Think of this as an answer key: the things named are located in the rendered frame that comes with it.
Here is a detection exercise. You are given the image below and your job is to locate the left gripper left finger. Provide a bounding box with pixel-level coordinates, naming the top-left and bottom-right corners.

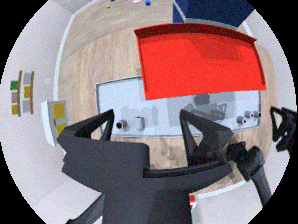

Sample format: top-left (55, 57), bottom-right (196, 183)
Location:
top-left (61, 109), bottom-right (114, 141)

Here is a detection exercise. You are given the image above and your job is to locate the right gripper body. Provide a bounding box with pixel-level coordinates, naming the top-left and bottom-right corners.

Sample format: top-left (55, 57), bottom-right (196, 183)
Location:
top-left (275, 115), bottom-right (297, 156)

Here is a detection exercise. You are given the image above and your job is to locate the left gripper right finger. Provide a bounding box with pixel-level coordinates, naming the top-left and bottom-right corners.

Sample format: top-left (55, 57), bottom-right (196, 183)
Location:
top-left (180, 109), bottom-right (233, 167)

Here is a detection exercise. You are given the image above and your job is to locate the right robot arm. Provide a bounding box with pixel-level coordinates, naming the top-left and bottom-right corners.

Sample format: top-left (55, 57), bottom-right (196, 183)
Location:
top-left (226, 141), bottom-right (271, 208)

